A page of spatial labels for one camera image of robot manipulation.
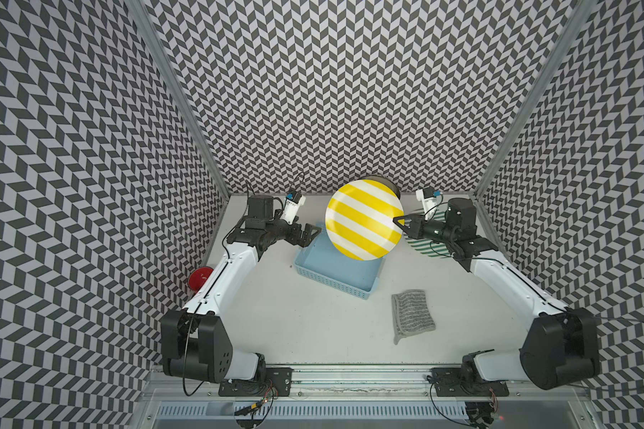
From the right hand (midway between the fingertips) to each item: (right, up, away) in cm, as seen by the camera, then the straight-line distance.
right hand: (394, 224), depth 79 cm
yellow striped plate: (-10, +1, +5) cm, 11 cm away
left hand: (-27, 0, +3) cm, 27 cm away
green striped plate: (+15, -9, +15) cm, 23 cm away
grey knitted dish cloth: (+6, -28, +3) cm, 29 cm away
